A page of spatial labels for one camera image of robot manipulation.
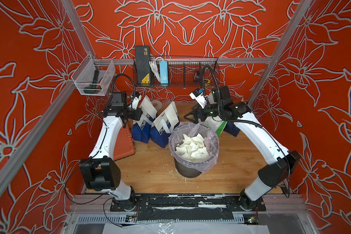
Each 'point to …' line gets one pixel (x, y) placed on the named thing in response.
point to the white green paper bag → (217, 124)
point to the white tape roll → (157, 104)
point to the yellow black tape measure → (207, 81)
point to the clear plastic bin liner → (191, 128)
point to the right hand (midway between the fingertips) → (186, 112)
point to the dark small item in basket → (198, 76)
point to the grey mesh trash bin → (185, 171)
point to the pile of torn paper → (192, 148)
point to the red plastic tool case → (124, 145)
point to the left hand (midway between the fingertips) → (139, 110)
